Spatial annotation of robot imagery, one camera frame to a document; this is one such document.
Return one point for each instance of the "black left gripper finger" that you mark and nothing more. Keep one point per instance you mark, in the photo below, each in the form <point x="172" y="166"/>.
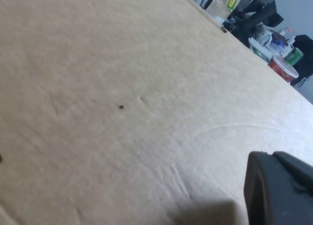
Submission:
<point x="278" y="190"/>

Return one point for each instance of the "green white box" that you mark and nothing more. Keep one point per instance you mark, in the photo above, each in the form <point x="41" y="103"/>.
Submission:
<point x="259" y="50"/>

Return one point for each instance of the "black monitor stand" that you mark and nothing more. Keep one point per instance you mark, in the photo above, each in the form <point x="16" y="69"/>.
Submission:
<point x="242" y="22"/>

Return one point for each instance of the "brown green paper bag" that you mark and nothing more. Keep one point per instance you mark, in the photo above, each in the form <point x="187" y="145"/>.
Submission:
<point x="222" y="8"/>

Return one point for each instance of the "red plastic cup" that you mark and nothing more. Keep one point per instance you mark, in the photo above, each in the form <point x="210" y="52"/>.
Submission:
<point x="283" y="68"/>

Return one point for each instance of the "upper brown cardboard shoebox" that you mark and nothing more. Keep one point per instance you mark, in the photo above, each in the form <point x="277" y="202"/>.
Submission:
<point x="134" y="112"/>

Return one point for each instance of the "white mug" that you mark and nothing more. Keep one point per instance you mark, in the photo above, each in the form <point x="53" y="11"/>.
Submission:
<point x="263" y="35"/>

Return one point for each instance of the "green can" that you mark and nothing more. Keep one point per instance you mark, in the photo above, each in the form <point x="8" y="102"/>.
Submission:
<point x="294" y="56"/>

